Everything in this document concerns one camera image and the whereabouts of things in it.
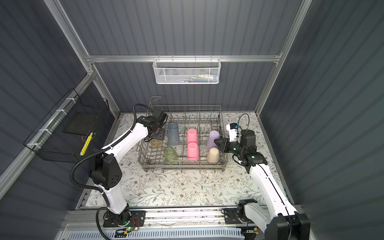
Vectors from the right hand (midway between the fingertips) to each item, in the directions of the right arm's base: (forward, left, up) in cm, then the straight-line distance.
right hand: (218, 142), depth 77 cm
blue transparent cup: (+11, +26, -12) cm, 31 cm away
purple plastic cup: (+9, +1, -6) cm, 11 cm away
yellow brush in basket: (-6, +63, +7) cm, 64 cm away
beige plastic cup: (-3, +2, -9) cm, 10 cm away
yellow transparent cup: (+7, +37, -12) cm, 40 cm away
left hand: (+10, +36, -6) cm, 38 cm away
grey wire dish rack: (+29, +6, -14) cm, 33 cm away
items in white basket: (+40, +9, +12) cm, 43 cm away
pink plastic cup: (+1, +13, -11) cm, 17 cm away
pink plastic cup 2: (+11, +14, -9) cm, 20 cm away
